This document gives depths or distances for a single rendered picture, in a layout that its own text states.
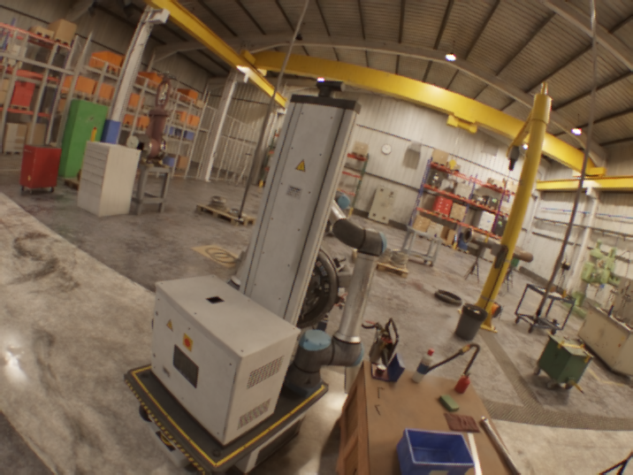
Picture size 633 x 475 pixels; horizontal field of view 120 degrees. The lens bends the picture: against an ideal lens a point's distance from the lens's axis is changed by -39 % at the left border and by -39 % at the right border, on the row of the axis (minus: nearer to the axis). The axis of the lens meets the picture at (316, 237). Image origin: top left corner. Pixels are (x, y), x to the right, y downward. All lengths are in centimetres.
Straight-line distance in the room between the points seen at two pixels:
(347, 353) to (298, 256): 58
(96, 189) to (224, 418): 464
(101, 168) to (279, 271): 434
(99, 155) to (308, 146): 445
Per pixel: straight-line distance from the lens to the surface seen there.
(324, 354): 153
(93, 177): 549
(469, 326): 434
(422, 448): 148
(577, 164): 1599
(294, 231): 131
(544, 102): 570
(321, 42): 1412
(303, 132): 135
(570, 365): 417
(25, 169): 656
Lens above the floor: 143
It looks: 11 degrees down
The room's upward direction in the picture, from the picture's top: 17 degrees clockwise
